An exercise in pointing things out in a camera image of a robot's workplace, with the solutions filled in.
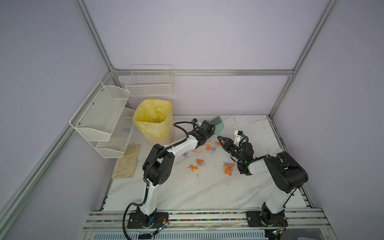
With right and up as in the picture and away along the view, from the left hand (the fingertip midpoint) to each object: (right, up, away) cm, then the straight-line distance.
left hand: (210, 130), depth 95 cm
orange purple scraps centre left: (-6, -20, -2) cm, 21 cm away
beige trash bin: (-28, -6, -4) cm, 28 cm away
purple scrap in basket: (-54, 0, -2) cm, 54 cm away
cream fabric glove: (-54, -23, -2) cm, 59 cm away
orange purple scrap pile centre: (+11, -23, -4) cm, 26 cm away
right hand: (+4, -5, -7) cm, 9 cm away
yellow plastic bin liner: (-39, +10, +9) cm, 42 cm away
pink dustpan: (-9, -9, -26) cm, 29 cm away
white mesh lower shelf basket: (-61, -11, 0) cm, 62 cm away
